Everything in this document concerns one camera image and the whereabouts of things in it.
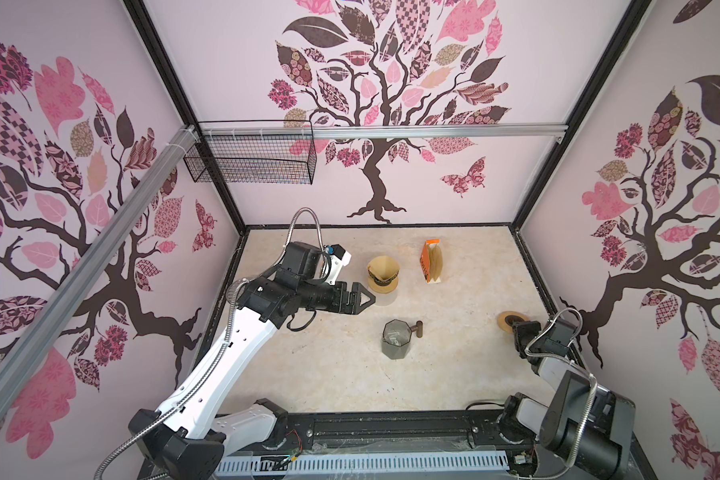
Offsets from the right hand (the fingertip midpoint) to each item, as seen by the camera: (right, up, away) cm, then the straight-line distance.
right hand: (516, 320), depth 90 cm
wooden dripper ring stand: (-41, +10, 0) cm, 43 cm away
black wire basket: (-84, +54, +5) cm, 100 cm away
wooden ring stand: (-4, -1, +3) cm, 5 cm away
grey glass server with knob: (-37, -5, +1) cm, 37 cm away
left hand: (-48, +9, -22) cm, 54 cm away
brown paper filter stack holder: (-24, +18, +10) cm, 32 cm away
